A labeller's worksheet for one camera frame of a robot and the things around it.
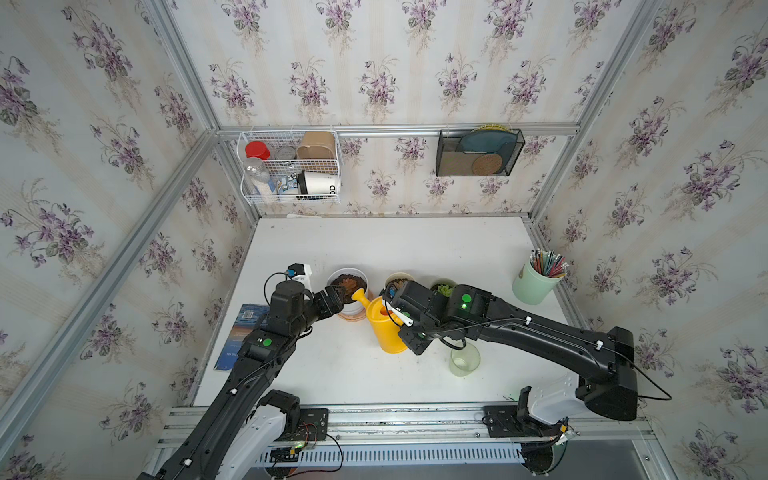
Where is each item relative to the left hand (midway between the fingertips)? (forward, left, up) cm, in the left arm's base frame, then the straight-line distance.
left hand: (340, 295), depth 76 cm
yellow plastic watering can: (-9, -12, +2) cm, 15 cm away
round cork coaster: (+43, -46, +10) cm, 64 cm away
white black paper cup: (+36, +10, +9) cm, 38 cm away
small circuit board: (-32, +13, -21) cm, 40 cm away
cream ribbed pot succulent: (+12, -16, -11) cm, 23 cm away
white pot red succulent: (+11, -1, -9) cm, 14 cm away
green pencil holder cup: (+8, -57, -4) cm, 57 cm away
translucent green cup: (-12, -34, -16) cm, 40 cm away
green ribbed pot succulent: (+9, -30, -11) cm, 33 cm away
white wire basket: (+40, +18, +11) cm, 46 cm away
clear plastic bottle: (+33, +26, +14) cm, 44 cm away
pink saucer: (+2, -2, -17) cm, 17 cm away
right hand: (-10, -17, 0) cm, 20 cm away
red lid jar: (+43, +28, +16) cm, 54 cm away
